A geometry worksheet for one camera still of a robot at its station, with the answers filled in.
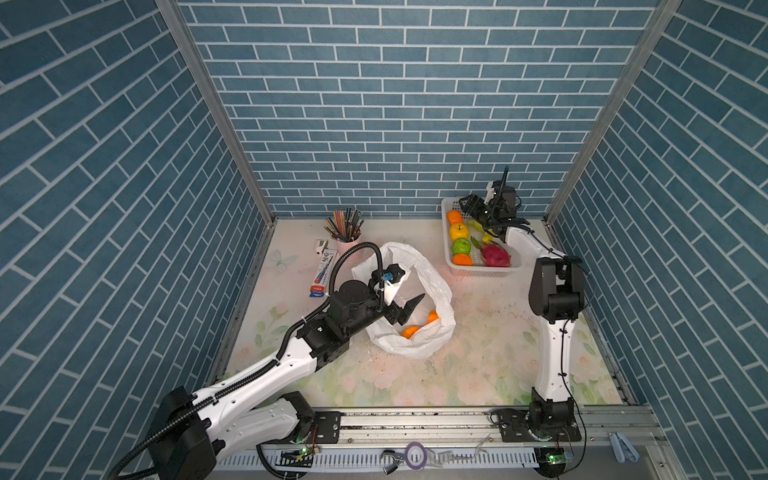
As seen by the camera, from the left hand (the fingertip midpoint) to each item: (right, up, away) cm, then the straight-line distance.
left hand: (412, 284), depth 71 cm
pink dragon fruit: (+29, +6, +29) cm, 42 cm away
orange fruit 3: (0, -16, +14) cm, 21 cm away
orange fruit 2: (+18, +20, +42) cm, 50 cm away
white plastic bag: (+6, -14, +13) cm, 20 cm away
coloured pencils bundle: (-21, +16, +28) cm, 38 cm away
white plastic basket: (+24, +8, +36) cm, 44 cm away
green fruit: (+19, +9, +34) cm, 40 cm away
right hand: (+20, +25, +32) cm, 45 cm away
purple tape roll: (+2, -42, -2) cm, 42 cm away
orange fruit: (+19, +4, +34) cm, 39 cm away
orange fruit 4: (+7, -11, +13) cm, 18 cm away
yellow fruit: (+19, +15, +37) cm, 44 cm away
